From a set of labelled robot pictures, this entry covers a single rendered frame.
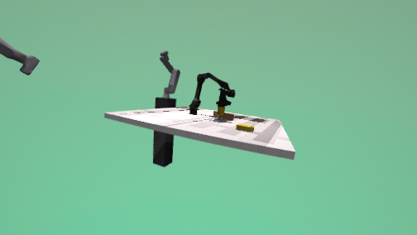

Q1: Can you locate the yellow flat bar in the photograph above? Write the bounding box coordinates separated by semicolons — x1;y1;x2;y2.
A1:
236;123;254;132

